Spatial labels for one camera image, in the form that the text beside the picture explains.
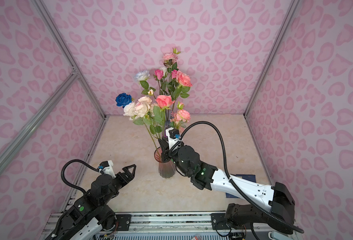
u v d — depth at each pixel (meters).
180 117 0.65
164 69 0.85
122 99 0.69
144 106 0.63
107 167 0.67
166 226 0.73
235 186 0.45
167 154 0.57
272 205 0.40
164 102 0.66
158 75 0.81
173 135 0.53
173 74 0.81
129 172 0.67
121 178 0.65
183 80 0.73
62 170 0.52
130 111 0.66
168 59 0.82
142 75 0.78
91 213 0.52
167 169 0.82
